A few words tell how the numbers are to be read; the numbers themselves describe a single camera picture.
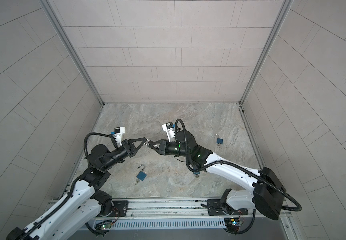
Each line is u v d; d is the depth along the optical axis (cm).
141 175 83
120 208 71
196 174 82
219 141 94
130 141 64
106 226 64
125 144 61
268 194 40
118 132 64
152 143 67
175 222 68
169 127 64
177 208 73
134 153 62
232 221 69
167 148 61
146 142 67
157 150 63
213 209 70
